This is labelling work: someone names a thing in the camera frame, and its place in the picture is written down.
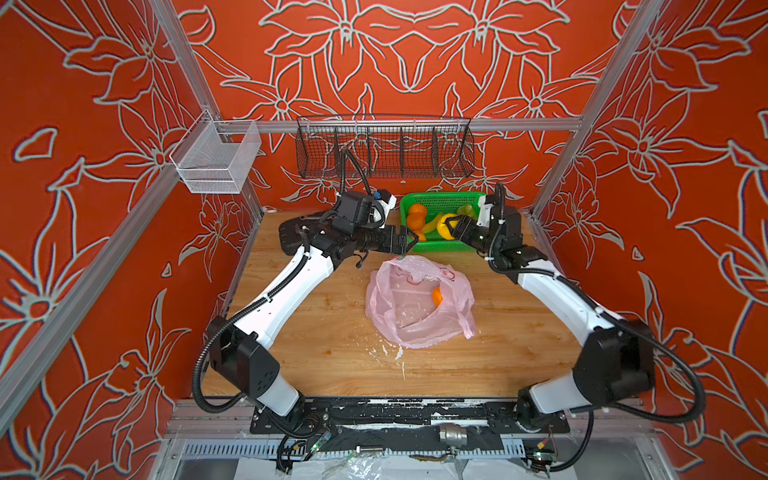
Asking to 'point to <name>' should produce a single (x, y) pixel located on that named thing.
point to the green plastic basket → (437, 203)
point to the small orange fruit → (437, 296)
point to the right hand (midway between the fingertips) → (447, 221)
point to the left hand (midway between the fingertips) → (405, 233)
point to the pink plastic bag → (414, 302)
